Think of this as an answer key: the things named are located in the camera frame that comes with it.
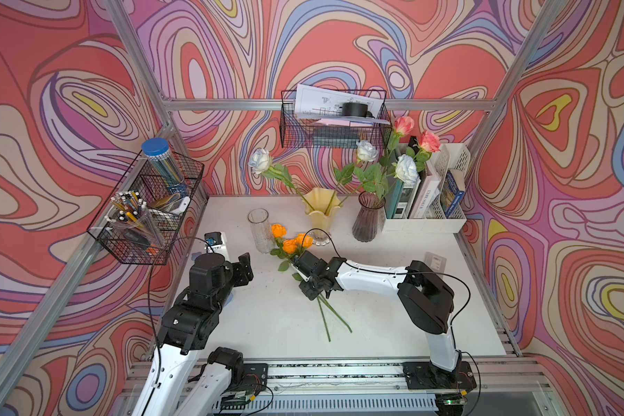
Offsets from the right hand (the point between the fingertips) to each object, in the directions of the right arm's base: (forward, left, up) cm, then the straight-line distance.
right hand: (312, 290), depth 90 cm
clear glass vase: (+17, +17, +14) cm, 28 cm away
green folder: (+26, -30, +24) cm, 47 cm away
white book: (+27, -44, +21) cm, 56 cm away
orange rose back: (+24, +13, +4) cm, 28 cm away
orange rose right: (+19, +3, +4) cm, 19 cm away
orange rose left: (+14, +9, +1) cm, 17 cm away
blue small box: (+32, -56, +12) cm, 66 cm away
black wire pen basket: (+12, +39, +32) cm, 52 cm away
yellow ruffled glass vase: (+27, -4, +15) cm, 32 cm away
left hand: (-1, +19, +26) cm, 32 cm away
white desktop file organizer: (+29, -50, +12) cm, 58 cm away
